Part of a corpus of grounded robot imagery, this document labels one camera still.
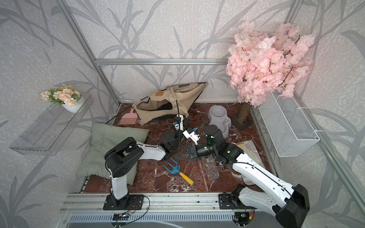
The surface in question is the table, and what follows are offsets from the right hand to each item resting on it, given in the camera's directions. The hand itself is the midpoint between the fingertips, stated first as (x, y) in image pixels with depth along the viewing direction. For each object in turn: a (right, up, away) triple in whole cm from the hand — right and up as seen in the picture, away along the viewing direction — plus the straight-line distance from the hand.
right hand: (177, 157), depth 61 cm
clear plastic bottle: (+18, -14, +24) cm, 33 cm away
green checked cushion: (-53, +3, +34) cm, 64 cm away
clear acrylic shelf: (-62, +11, +7) cm, 64 cm away
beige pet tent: (-3, +27, +14) cm, 30 cm away
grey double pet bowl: (+26, +18, +47) cm, 57 cm away
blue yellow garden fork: (-3, -15, +23) cm, 28 cm away
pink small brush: (-42, +15, +48) cm, 66 cm away
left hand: (+4, +17, +22) cm, 28 cm away
